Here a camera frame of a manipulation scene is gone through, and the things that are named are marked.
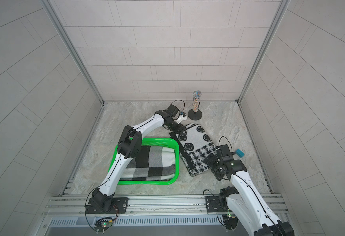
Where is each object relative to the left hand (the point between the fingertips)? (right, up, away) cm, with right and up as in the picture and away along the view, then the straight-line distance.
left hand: (185, 130), depth 100 cm
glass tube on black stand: (+8, +12, +6) cm, 15 cm away
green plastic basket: (-20, -6, -9) cm, 22 cm away
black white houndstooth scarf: (+4, -8, -12) cm, 15 cm away
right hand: (+11, -16, -19) cm, 27 cm away
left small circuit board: (-39, -38, -35) cm, 64 cm away
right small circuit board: (+20, -39, -32) cm, 54 cm away
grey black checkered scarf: (-19, -15, -21) cm, 32 cm away
